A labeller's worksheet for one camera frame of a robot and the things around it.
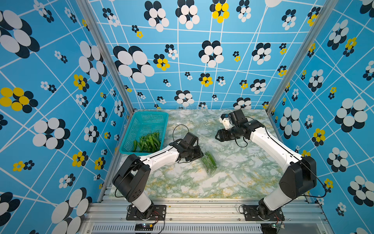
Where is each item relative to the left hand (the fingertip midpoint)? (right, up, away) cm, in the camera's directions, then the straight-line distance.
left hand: (205, 154), depth 86 cm
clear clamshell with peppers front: (+6, +18, +26) cm, 32 cm away
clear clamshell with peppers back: (+3, -4, -2) cm, 6 cm away
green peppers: (-34, +5, +6) cm, 35 cm away
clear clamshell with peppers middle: (-7, +28, +31) cm, 43 cm away
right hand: (+10, +11, -1) cm, 15 cm away
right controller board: (+31, -32, -17) cm, 47 cm away
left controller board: (-32, -34, -14) cm, 48 cm away
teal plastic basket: (-42, +11, +19) cm, 47 cm away
